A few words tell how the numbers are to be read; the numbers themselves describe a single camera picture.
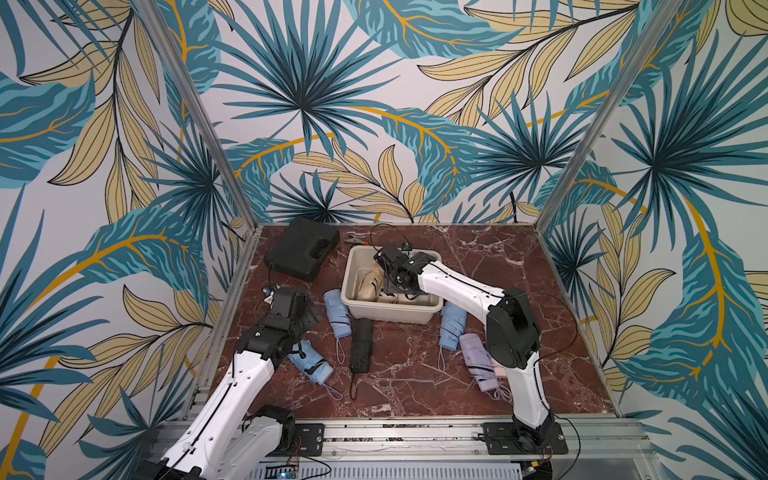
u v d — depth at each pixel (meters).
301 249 1.03
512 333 0.52
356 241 1.14
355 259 0.93
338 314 0.92
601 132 0.90
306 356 0.65
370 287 0.95
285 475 0.71
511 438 0.73
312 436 0.74
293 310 0.61
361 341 0.87
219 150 0.95
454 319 0.91
